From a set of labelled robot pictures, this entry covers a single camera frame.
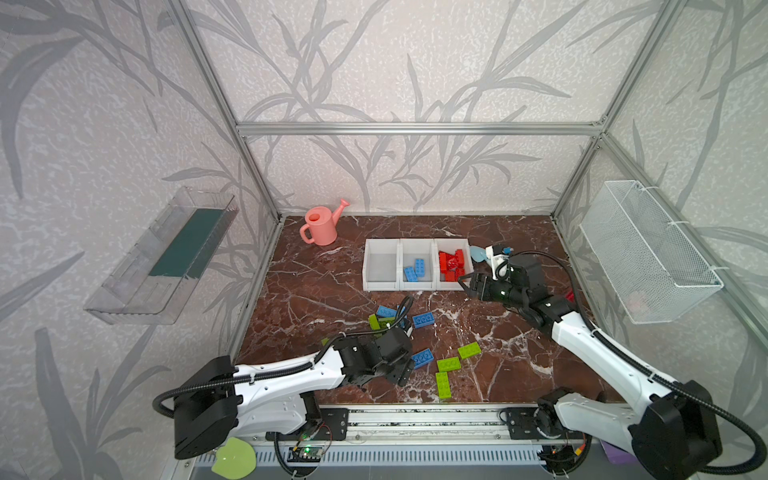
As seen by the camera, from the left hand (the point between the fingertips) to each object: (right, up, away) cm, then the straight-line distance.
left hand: (405, 356), depth 80 cm
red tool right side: (+53, +14, +14) cm, 56 cm away
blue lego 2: (+5, +22, +22) cm, 32 cm away
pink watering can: (-30, +37, +25) cm, 54 cm away
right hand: (+17, +23, +2) cm, 29 cm away
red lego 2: (+16, +19, +20) cm, 32 cm away
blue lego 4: (+6, +7, +11) cm, 14 cm away
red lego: (+14, +24, +21) cm, 35 cm away
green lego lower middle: (+12, -3, +3) cm, 13 cm away
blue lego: (+2, +20, +21) cm, 29 cm away
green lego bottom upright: (+10, -7, -1) cm, 13 cm away
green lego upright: (-10, +7, +10) cm, 15 cm away
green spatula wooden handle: (-40, -20, -10) cm, 46 cm away
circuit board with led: (-24, -20, -9) cm, 33 cm away
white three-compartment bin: (-7, +24, +27) cm, 37 cm away
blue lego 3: (-7, +9, +14) cm, 18 cm away
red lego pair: (+18, +23, +22) cm, 37 cm away
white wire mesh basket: (+52, +24, -18) cm, 61 cm away
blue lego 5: (+5, -2, +5) cm, 7 cm away
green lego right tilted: (+19, -1, +6) cm, 20 cm away
